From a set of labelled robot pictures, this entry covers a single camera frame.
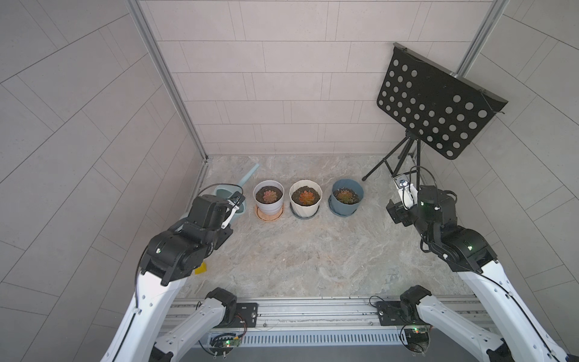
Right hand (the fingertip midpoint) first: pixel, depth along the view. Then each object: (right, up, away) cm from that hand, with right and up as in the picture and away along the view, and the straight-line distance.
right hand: (404, 191), depth 68 cm
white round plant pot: (-44, -9, +23) cm, 51 cm away
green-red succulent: (-12, -4, +23) cm, 27 cm away
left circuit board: (-55, -45, -2) cm, 71 cm away
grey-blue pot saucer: (-31, -13, +24) cm, 41 cm away
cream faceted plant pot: (-31, -9, +19) cm, 37 cm away
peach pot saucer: (-45, -13, +25) cm, 53 cm away
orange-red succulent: (-29, -4, +21) cm, 36 cm away
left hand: (-55, -6, -4) cm, 56 cm away
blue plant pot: (-16, -9, +23) cm, 29 cm away
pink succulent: (-44, -4, +23) cm, 50 cm away
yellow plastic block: (-67, -29, +11) cm, 73 cm away
